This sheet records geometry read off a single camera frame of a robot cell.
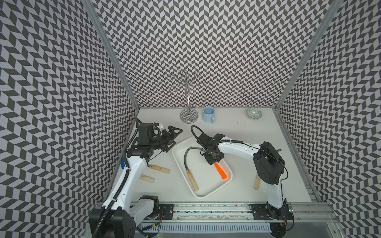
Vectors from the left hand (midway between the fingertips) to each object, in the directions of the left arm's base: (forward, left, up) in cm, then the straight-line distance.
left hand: (180, 136), depth 75 cm
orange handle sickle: (-11, -23, -23) cm, 34 cm away
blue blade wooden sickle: (-13, +22, -21) cm, 33 cm away
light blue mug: (+30, -17, -16) cm, 38 cm away
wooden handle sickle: (-8, +14, -22) cm, 27 cm away
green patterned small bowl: (+34, -52, -20) cm, 65 cm away
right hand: (-4, -19, -20) cm, 28 cm away
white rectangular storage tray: (-13, -12, -25) cm, 31 cm away
